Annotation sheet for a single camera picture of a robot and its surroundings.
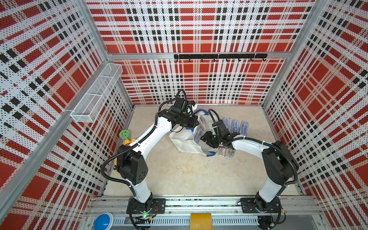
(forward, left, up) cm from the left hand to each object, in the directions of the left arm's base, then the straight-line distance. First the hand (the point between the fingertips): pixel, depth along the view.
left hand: (200, 123), depth 81 cm
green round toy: (+4, +52, -18) cm, 55 cm away
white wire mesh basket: (+14, +72, -1) cm, 73 cm away
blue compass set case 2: (+14, -28, -23) cm, 39 cm away
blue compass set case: (+19, -22, -23) cm, 37 cm away
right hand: (-2, -3, -14) cm, 15 cm away
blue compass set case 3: (+14, -34, -22) cm, 43 cm away
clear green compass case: (-8, -20, -22) cm, 31 cm away
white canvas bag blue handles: (-10, +7, -2) cm, 12 cm away
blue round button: (-45, +47, -19) cm, 68 cm away
